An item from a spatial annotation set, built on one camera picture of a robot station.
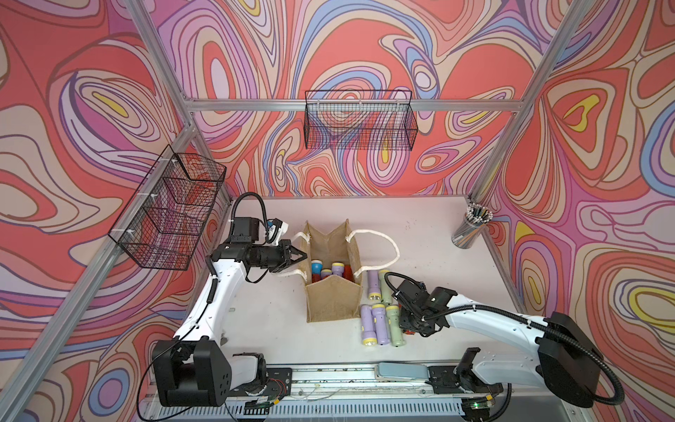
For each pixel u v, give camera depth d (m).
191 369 0.39
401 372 0.75
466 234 0.97
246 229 0.63
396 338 0.80
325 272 0.92
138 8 0.68
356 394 0.72
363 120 0.96
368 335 0.78
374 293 0.88
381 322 0.82
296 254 0.75
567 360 0.41
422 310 0.62
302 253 0.76
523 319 0.46
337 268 0.91
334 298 0.79
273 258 0.68
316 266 0.95
